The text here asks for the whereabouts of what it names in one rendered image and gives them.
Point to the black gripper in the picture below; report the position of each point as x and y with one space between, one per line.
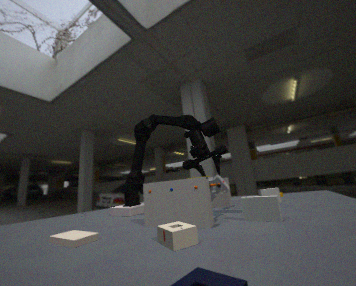
216 155

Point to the beige box with red arrow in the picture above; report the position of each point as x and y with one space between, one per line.
177 235

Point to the beige flat box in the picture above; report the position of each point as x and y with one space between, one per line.
73 239

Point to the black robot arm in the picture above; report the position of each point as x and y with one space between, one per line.
142 132

